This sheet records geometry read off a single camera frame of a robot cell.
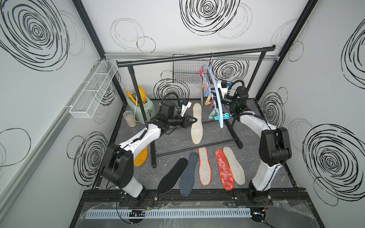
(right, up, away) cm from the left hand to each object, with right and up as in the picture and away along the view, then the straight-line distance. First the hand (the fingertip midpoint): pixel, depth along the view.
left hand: (196, 120), depth 78 cm
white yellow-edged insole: (+25, -29, +6) cm, 39 cm away
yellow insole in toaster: (-35, +16, +19) cm, 43 cm away
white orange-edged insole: (+6, -30, +4) cm, 30 cm away
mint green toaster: (-30, +7, +15) cm, 35 cm away
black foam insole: (-15, -35, +1) cm, 38 cm away
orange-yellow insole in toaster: (-44, +14, +21) cm, 51 cm away
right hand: (+6, +15, +1) cm, 16 cm away
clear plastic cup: (-44, 0, +19) cm, 48 cm away
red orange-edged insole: (+17, -31, +3) cm, 36 cm away
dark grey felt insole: (-5, -35, +1) cm, 35 cm away
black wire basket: (-4, +37, +34) cm, 50 cm away
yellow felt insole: (-34, -24, +9) cm, 42 cm away
